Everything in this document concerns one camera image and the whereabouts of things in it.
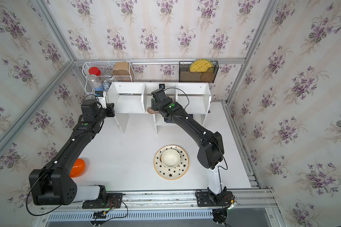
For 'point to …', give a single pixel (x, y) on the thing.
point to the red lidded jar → (94, 70)
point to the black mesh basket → (183, 65)
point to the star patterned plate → (174, 173)
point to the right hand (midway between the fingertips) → (160, 101)
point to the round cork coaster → (207, 77)
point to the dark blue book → (168, 120)
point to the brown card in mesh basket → (187, 76)
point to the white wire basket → (100, 75)
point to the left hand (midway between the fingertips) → (115, 104)
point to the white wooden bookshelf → (135, 98)
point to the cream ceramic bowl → (170, 158)
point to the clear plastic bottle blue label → (95, 82)
